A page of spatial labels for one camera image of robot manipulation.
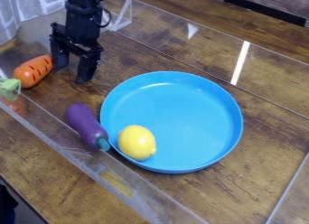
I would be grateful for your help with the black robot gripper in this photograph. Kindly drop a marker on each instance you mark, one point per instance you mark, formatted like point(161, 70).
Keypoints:
point(77, 36)

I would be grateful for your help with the orange toy carrot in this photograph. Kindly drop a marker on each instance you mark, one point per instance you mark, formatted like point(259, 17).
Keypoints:
point(26, 76)

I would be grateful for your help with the blue round plastic tray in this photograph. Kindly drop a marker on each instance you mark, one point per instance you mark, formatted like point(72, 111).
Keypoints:
point(192, 116)

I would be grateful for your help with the white patterned curtain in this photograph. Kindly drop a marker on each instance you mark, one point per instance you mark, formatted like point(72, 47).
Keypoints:
point(17, 11)

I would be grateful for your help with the purple toy eggplant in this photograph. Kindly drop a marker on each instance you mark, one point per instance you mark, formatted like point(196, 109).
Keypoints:
point(83, 122)

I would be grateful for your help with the yellow toy lemon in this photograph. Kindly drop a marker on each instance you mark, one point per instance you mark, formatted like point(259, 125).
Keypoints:
point(136, 142)

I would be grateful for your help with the clear acrylic front barrier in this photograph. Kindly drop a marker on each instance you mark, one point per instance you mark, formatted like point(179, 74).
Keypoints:
point(152, 204)

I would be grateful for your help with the clear acrylic barrier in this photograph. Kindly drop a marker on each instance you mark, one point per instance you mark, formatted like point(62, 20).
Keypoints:
point(152, 204)
point(263, 72)

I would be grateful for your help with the clear acrylic back barrier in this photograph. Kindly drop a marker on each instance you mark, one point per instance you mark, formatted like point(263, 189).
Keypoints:
point(263, 72)

